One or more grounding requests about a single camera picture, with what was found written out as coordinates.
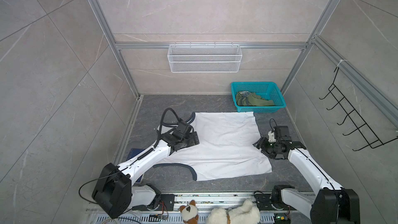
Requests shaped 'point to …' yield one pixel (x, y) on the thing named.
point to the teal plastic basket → (266, 90)
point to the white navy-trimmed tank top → (229, 145)
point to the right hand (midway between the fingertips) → (256, 144)
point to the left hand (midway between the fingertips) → (191, 136)
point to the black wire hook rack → (370, 138)
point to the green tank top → (246, 98)
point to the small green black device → (282, 218)
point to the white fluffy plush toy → (247, 213)
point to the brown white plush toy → (189, 212)
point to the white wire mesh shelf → (204, 58)
